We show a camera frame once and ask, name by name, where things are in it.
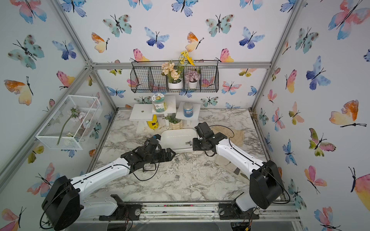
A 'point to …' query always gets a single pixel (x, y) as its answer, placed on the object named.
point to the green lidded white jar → (159, 106)
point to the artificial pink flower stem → (75, 114)
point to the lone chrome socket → (177, 176)
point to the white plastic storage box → (175, 139)
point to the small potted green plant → (175, 123)
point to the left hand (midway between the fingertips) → (172, 153)
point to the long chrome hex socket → (186, 156)
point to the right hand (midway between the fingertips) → (196, 143)
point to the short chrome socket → (189, 142)
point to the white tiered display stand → (141, 113)
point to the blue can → (188, 109)
